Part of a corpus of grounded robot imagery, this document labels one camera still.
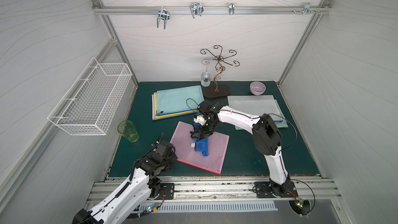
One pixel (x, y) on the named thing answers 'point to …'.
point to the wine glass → (205, 78)
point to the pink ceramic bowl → (257, 87)
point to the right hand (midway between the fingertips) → (199, 137)
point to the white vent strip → (216, 206)
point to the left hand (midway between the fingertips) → (177, 158)
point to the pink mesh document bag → (184, 145)
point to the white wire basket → (95, 103)
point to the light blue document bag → (179, 100)
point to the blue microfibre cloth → (201, 144)
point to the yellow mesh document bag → (158, 115)
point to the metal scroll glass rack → (213, 91)
